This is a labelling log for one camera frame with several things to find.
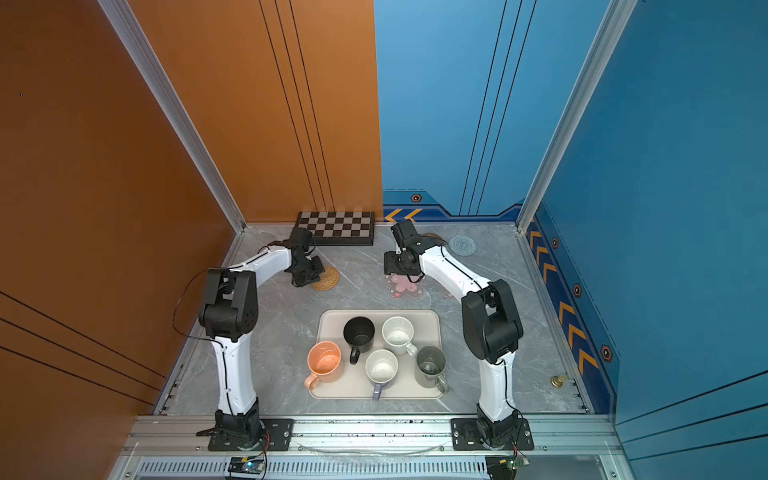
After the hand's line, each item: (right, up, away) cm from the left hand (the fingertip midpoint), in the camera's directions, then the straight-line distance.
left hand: (323, 273), depth 104 cm
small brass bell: (+69, -27, -24) cm, 78 cm away
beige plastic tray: (+14, -28, -23) cm, 39 cm away
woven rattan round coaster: (+2, -2, -1) cm, 3 cm away
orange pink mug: (+5, -23, -20) cm, 31 cm away
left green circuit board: (-11, -43, -33) cm, 56 cm away
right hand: (+24, +3, -10) cm, 26 cm away
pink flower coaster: (+27, -4, -2) cm, 27 cm away
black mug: (+15, -16, -19) cm, 29 cm away
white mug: (+26, -17, -15) cm, 35 cm away
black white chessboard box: (+1, +17, +11) cm, 20 cm away
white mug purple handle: (+21, -25, -21) cm, 39 cm away
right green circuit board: (+53, -42, -35) cm, 76 cm away
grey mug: (+35, -24, -23) cm, 48 cm away
